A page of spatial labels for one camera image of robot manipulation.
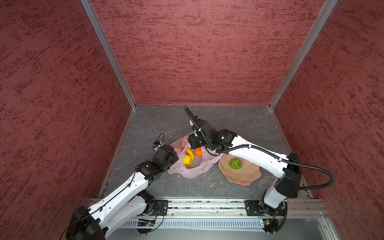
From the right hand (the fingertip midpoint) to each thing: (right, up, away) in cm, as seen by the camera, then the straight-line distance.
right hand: (191, 141), depth 75 cm
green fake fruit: (+25, -14, +8) cm, 30 cm away
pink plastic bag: (+5, -13, +3) cm, 14 cm away
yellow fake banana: (0, -12, +16) cm, 20 cm away
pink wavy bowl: (+33, -20, +10) cm, 40 cm away
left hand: (-9, -10, +7) cm, 15 cm away
